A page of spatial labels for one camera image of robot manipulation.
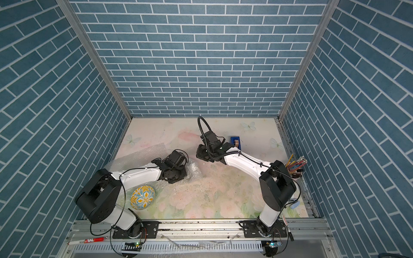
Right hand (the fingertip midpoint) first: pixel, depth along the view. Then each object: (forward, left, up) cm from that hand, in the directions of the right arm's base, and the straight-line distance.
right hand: (196, 154), depth 85 cm
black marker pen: (-31, -47, -14) cm, 58 cm away
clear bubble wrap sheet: (-17, +16, -14) cm, 27 cm away
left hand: (-8, +4, -12) cm, 15 cm away
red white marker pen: (-40, +43, -13) cm, 60 cm away
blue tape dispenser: (+20, -20, -9) cm, 29 cm away
